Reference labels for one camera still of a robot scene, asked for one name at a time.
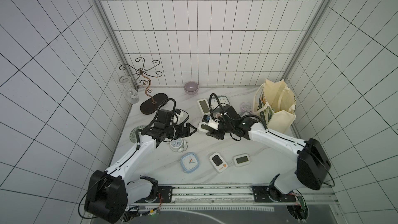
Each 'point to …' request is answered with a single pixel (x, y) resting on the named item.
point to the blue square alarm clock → (189, 162)
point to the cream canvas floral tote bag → (275, 103)
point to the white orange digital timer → (219, 164)
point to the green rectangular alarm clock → (223, 99)
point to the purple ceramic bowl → (191, 87)
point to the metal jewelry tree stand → (152, 106)
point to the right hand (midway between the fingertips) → (210, 122)
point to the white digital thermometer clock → (242, 159)
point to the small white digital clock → (207, 127)
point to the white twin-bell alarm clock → (178, 145)
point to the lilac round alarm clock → (245, 106)
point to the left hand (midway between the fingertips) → (189, 133)
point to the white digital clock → (203, 104)
